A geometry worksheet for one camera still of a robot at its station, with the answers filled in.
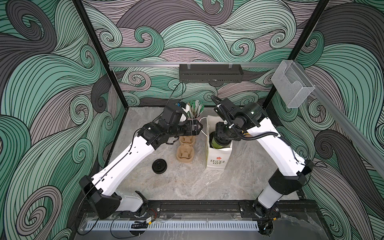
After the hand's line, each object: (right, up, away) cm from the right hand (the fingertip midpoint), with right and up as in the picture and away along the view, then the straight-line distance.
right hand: (221, 136), depth 69 cm
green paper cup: (-3, -4, +3) cm, 6 cm away
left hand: (-11, +5, -1) cm, 12 cm away
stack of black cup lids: (-33, -20, +18) cm, 42 cm away
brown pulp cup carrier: (-17, -13, +23) cm, 32 cm away
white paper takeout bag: (-1, -13, +7) cm, 15 cm away
